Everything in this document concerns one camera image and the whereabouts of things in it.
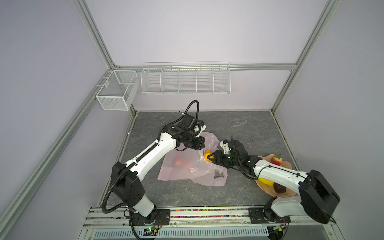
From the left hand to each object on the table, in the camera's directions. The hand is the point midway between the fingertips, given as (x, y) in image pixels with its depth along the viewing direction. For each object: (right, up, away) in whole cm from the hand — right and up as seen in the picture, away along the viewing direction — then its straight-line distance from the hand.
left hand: (204, 148), depth 77 cm
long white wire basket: (-11, +43, +21) cm, 50 cm away
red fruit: (-15, -9, +10) cm, 20 cm away
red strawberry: (+42, -8, +8) cm, 44 cm away
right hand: (+3, -7, +4) cm, 9 cm away
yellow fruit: (+3, -3, +6) cm, 7 cm away
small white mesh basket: (-58, +36, +25) cm, 73 cm away
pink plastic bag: (-8, -9, +2) cm, 12 cm away
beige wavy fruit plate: (+49, -11, +9) cm, 51 cm away
